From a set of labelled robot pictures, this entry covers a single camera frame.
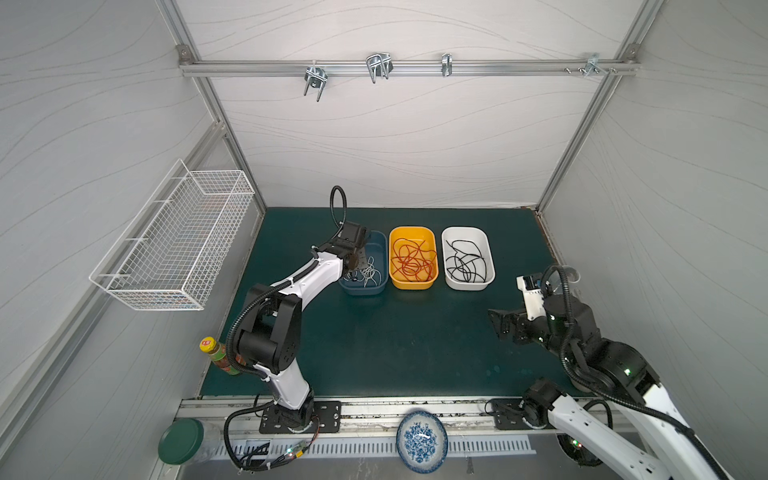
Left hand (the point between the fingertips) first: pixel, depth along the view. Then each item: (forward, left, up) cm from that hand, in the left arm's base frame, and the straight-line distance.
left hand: (359, 254), depth 94 cm
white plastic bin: (+14, -42, -6) cm, 45 cm away
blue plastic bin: (+11, -5, -9) cm, 15 cm away
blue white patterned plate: (-48, -19, -9) cm, 53 cm away
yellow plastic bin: (+14, -19, -6) cm, 24 cm away
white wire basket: (-16, +41, +22) cm, 49 cm away
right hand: (-22, -40, +13) cm, 47 cm away
